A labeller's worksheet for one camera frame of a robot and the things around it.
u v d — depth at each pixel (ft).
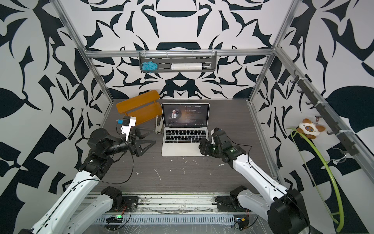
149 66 3.00
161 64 3.25
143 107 3.66
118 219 2.39
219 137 2.02
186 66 2.94
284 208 1.27
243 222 2.32
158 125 3.35
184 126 3.36
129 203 2.45
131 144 1.80
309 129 1.98
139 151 1.81
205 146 2.37
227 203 2.38
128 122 1.80
